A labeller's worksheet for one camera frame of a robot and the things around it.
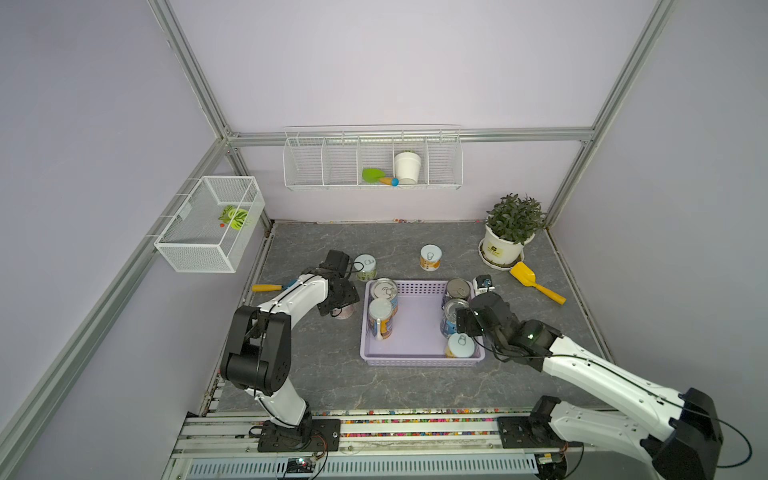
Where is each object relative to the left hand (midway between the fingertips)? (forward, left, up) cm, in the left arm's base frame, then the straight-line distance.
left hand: (345, 302), depth 92 cm
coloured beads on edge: (-33, -18, -6) cm, 38 cm away
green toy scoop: (+36, -11, +21) cm, 43 cm away
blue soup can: (+1, -13, +5) cm, 14 cm away
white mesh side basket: (+14, +33, +22) cm, 42 cm away
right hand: (-9, -36, +9) cm, 38 cm away
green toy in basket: (+14, +27, +24) cm, 39 cm away
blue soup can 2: (-11, -30, +4) cm, 32 cm away
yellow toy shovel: (+8, -63, -4) cm, 63 cm away
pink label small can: (-1, +1, -6) cm, 6 cm away
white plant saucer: (+13, -52, -4) cm, 54 cm away
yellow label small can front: (-17, -33, +1) cm, 37 cm away
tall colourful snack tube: (-9, -11, +8) cm, 16 cm away
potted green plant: (+17, -54, +13) cm, 58 cm away
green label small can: (+13, -6, 0) cm, 15 cm away
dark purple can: (-1, -35, +6) cm, 35 cm away
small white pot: (+31, -22, +27) cm, 46 cm away
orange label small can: (+15, -29, +1) cm, 33 cm away
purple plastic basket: (-12, -21, -3) cm, 24 cm away
